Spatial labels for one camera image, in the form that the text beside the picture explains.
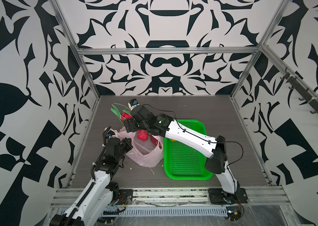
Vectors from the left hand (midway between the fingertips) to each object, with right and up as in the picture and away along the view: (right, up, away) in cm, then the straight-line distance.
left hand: (130, 136), depth 84 cm
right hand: (+2, +11, -10) cm, 15 cm away
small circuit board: (+54, -36, -13) cm, 66 cm away
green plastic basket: (+31, -16, +1) cm, 35 cm away
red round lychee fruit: (+7, -1, +7) cm, 10 cm away
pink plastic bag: (+11, -8, -8) cm, 16 cm away
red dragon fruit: (0, +13, -12) cm, 18 cm away
